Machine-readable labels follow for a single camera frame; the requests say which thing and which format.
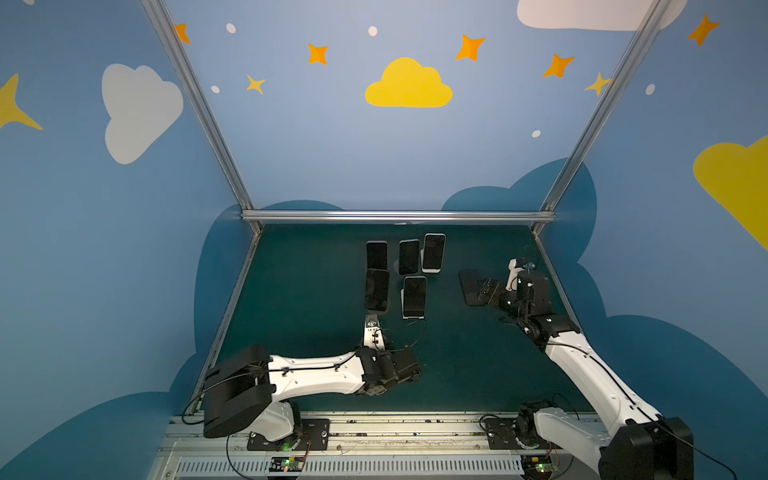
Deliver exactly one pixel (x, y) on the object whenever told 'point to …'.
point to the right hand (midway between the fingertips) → (491, 283)
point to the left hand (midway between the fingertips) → (384, 349)
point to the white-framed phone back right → (433, 252)
